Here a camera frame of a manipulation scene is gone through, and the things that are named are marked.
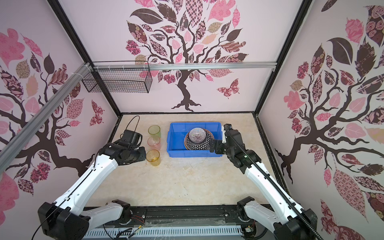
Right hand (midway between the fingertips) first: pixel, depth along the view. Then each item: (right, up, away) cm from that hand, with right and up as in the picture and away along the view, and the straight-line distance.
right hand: (217, 140), depth 78 cm
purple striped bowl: (-11, +2, +20) cm, 23 cm away
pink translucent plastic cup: (-40, -4, +23) cm, 46 cm away
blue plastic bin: (-26, -7, +26) cm, 37 cm away
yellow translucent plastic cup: (-39, -12, +14) cm, 43 cm away
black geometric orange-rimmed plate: (-6, -6, +20) cm, 22 cm away
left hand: (-40, -10, +1) cm, 42 cm away
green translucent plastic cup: (-41, +5, +26) cm, 48 cm away
